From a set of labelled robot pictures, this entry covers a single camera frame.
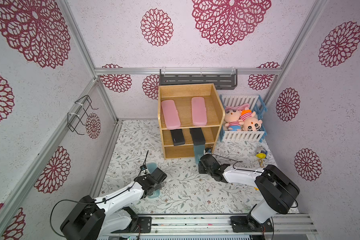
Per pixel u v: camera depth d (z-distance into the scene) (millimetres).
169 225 748
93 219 403
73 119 728
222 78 939
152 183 671
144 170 776
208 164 718
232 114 1029
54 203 437
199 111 795
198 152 942
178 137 879
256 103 1130
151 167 980
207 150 833
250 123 1001
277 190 448
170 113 794
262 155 952
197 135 861
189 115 791
